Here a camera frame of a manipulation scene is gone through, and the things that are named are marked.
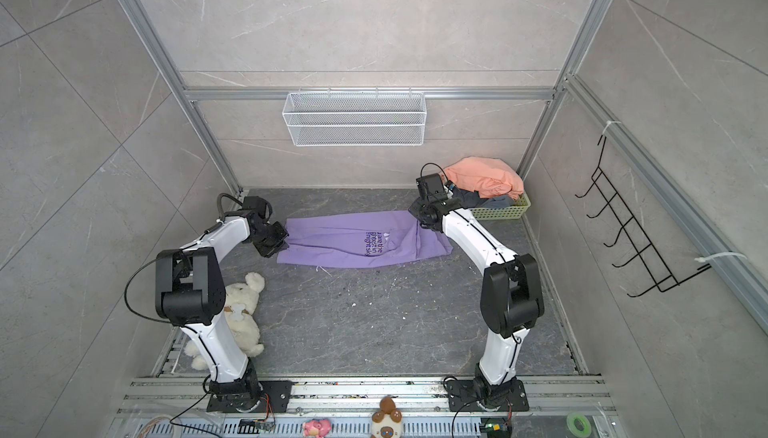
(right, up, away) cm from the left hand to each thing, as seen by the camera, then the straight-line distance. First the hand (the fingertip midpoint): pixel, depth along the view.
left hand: (288, 236), depth 97 cm
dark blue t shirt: (+65, +13, +19) cm, 69 cm away
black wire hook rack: (+90, -2, -34) cm, 96 cm away
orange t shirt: (+71, +21, +12) cm, 75 cm away
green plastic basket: (+80, +8, +10) cm, 81 cm away
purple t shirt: (+18, -1, +7) cm, 19 cm away
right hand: (+43, +10, -4) cm, 44 cm away
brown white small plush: (+33, -41, -30) cm, 61 cm away
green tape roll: (+79, -43, -27) cm, 94 cm away
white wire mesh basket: (+22, +40, +3) cm, 46 cm away
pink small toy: (+17, -42, -30) cm, 54 cm away
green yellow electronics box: (+60, -44, -27) cm, 79 cm away
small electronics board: (0, -45, -25) cm, 52 cm away
